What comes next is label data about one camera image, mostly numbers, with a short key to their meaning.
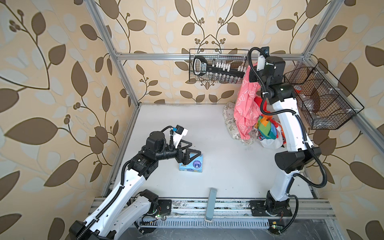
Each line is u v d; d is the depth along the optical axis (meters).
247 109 0.79
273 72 0.51
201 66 0.86
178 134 0.60
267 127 0.85
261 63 0.61
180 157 0.59
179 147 0.60
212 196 0.76
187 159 0.58
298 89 0.88
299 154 0.46
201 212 0.74
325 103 0.73
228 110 1.12
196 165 0.83
